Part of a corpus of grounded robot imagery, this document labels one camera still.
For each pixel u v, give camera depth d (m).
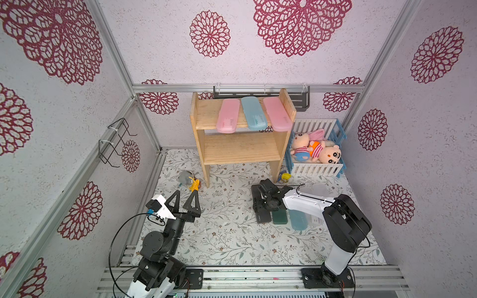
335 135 1.13
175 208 0.67
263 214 0.88
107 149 0.73
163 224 0.57
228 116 0.71
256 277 0.76
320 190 1.01
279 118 0.70
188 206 0.56
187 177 0.99
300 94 0.95
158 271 0.51
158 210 0.54
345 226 0.47
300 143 1.06
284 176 1.03
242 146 0.93
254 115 0.71
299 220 0.88
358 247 0.48
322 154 1.02
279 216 0.91
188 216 0.57
